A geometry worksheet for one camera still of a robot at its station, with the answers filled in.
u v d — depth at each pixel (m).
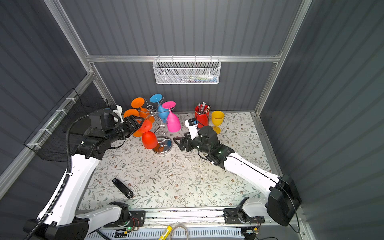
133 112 0.77
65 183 0.39
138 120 0.67
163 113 0.86
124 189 0.86
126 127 0.59
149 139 0.76
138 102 0.81
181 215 0.76
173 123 0.85
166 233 0.68
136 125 0.60
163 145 1.00
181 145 0.65
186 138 0.64
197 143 0.64
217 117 0.99
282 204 0.41
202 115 1.01
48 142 0.64
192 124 0.63
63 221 0.37
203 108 1.05
